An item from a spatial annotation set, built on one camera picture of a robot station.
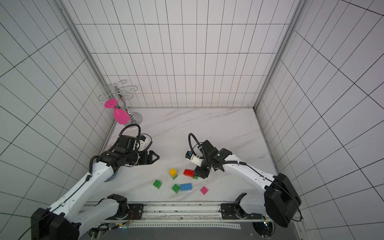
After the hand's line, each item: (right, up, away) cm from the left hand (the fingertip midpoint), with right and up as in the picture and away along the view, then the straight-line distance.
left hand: (151, 161), depth 78 cm
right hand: (+24, -3, +4) cm, 25 cm away
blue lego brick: (+19, -15, +2) cm, 24 cm away
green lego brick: (+24, -11, +5) cm, 27 cm away
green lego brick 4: (+13, -14, -1) cm, 20 cm away
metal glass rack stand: (-22, +22, +33) cm, 45 cm away
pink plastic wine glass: (-24, +24, +15) cm, 37 cm away
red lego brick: (+20, -8, +5) cm, 22 cm away
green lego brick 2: (+12, -10, +5) cm, 17 cm away
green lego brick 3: (+3, -13, +1) cm, 13 cm away
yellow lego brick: (+11, -7, +1) cm, 13 cm away
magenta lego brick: (+28, -16, +1) cm, 33 cm away
